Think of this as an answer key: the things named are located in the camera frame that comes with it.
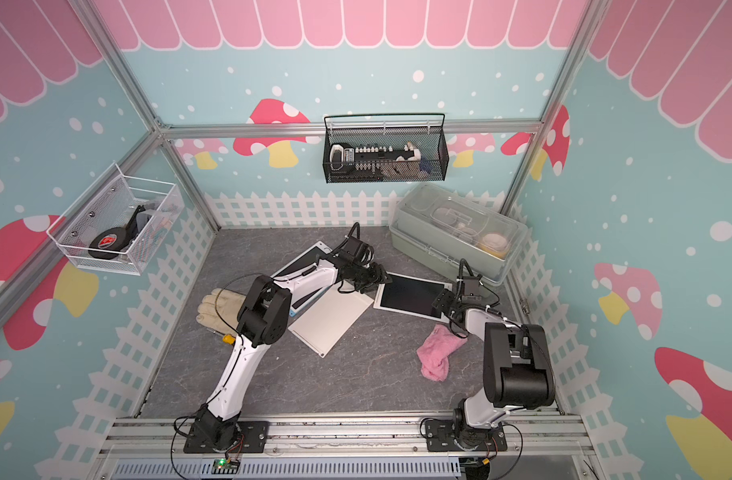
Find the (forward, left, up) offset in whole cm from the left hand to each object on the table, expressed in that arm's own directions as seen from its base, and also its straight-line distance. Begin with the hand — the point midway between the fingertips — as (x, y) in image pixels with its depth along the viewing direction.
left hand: (386, 286), depth 100 cm
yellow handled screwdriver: (-19, +47, -2) cm, 51 cm away
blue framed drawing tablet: (+11, +31, -4) cm, 33 cm away
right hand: (-5, -19, -1) cm, 19 cm away
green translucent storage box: (+14, -25, +13) cm, 31 cm away
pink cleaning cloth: (-22, -14, +2) cm, 26 cm away
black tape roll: (-9, +66, +32) cm, 74 cm away
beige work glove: (-9, +54, -2) cm, 54 cm away
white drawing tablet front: (-11, +18, -2) cm, 21 cm away
